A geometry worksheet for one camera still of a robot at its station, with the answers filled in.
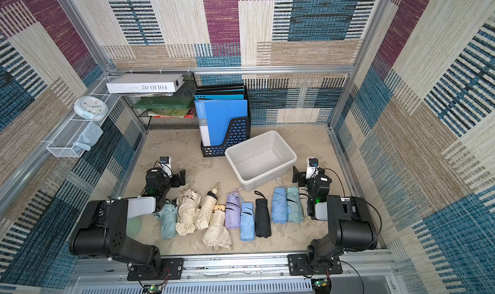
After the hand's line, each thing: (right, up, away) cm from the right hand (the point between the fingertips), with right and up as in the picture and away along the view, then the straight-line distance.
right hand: (306, 163), depth 91 cm
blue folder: (-43, +22, +2) cm, 48 cm away
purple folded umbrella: (-33, -18, -6) cm, 38 cm away
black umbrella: (-21, -23, -8) cm, 32 cm away
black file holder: (-31, +16, 0) cm, 35 cm away
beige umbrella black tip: (-45, -19, -10) cm, 50 cm away
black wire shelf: (-62, +26, +10) cm, 69 cm away
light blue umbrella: (-27, -23, -10) cm, 37 cm away
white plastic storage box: (-20, 0, +13) cm, 24 cm away
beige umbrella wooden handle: (-39, -27, -15) cm, 50 cm away
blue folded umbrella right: (-13, -19, -6) cm, 24 cm away
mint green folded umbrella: (-61, -21, -9) cm, 65 cm away
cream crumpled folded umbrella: (-53, -17, -7) cm, 56 cm away
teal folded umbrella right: (-7, -20, -7) cm, 22 cm away
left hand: (-63, -3, +3) cm, 63 cm away
